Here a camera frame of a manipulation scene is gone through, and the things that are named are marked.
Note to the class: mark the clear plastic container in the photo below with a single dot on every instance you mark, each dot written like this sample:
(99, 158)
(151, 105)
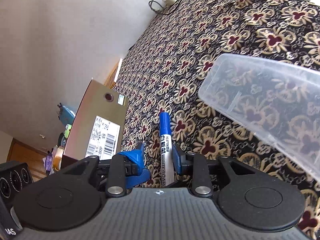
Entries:
(278, 102)

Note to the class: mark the brown cardboard box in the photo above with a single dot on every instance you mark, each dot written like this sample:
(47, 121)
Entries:
(98, 125)

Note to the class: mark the blue whiteboard marker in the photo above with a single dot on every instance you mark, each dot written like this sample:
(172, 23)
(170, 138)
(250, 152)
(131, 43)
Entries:
(167, 166)

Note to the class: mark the green frog plush toy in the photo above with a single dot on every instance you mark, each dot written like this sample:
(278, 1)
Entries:
(67, 130)

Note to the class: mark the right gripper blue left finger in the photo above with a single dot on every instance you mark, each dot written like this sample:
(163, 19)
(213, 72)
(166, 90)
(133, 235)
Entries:
(135, 169)

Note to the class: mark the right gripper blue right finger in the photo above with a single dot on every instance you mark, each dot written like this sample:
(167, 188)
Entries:
(179, 160)

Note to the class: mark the yellow hardcover book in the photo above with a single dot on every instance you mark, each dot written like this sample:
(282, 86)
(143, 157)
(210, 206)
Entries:
(111, 79)

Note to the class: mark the floral patterned tablecloth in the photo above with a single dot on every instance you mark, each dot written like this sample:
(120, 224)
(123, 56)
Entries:
(165, 68)

